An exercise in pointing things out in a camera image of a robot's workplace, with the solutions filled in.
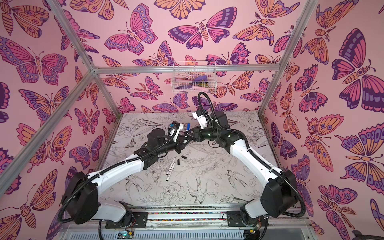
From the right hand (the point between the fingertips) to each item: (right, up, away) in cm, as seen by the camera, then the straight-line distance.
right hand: (187, 130), depth 73 cm
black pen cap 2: (-4, -18, +23) cm, 30 cm away
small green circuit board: (-30, -51, -1) cm, 59 cm away
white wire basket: (+3, +34, +22) cm, 41 cm away
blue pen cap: (+1, +2, 0) cm, 2 cm away
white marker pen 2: (-12, -28, +14) cm, 33 cm away
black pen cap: (-7, -20, +21) cm, 30 cm away
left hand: (+2, -3, +2) cm, 5 cm away
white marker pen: (-11, -22, +19) cm, 31 cm away
